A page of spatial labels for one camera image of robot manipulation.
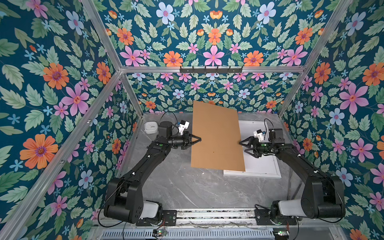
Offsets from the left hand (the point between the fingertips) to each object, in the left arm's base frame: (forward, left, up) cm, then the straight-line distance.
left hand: (202, 137), depth 72 cm
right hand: (+1, -23, -12) cm, 26 cm away
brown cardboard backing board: (+11, -10, -8) cm, 17 cm away
